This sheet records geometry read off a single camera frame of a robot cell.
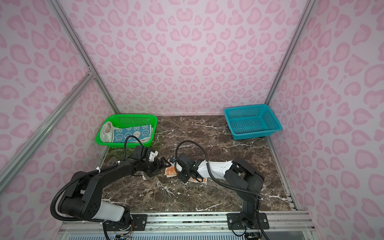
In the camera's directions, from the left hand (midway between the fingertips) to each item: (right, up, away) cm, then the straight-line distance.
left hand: (167, 166), depth 88 cm
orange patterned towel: (+3, -3, -2) cm, 4 cm away
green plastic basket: (-37, +29, +30) cm, 55 cm away
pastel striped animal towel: (-42, +19, +10) cm, 47 cm away
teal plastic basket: (+60, +27, +29) cm, 72 cm away
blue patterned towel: (-21, +19, +17) cm, 33 cm away
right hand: (+9, -4, 0) cm, 9 cm away
